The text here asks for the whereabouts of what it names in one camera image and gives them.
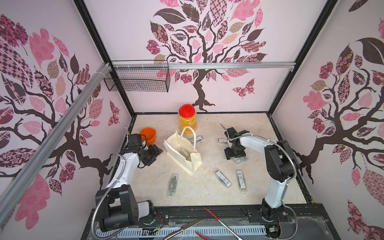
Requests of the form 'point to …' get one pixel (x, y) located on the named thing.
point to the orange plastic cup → (150, 134)
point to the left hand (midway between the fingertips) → (160, 156)
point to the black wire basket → (139, 76)
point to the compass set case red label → (184, 152)
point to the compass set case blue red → (245, 159)
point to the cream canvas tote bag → (174, 142)
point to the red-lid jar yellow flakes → (187, 117)
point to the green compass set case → (173, 185)
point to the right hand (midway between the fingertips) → (232, 155)
